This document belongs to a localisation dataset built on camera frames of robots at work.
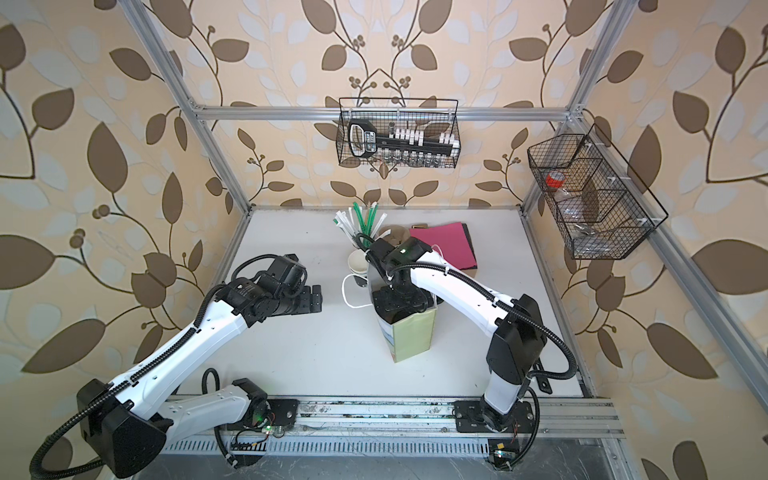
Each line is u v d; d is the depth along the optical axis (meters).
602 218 0.74
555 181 0.84
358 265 0.89
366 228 0.97
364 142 0.85
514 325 0.43
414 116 0.91
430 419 0.75
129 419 0.38
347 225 0.93
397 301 0.68
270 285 0.58
